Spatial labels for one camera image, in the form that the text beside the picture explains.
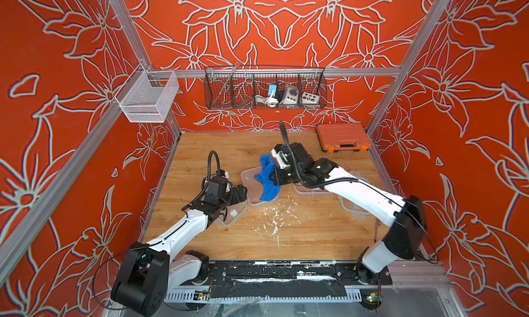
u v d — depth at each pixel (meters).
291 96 0.91
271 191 0.76
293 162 0.59
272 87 0.84
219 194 0.67
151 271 0.40
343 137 1.09
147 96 0.93
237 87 1.01
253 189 0.82
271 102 0.86
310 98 0.94
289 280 0.73
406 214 0.43
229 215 0.88
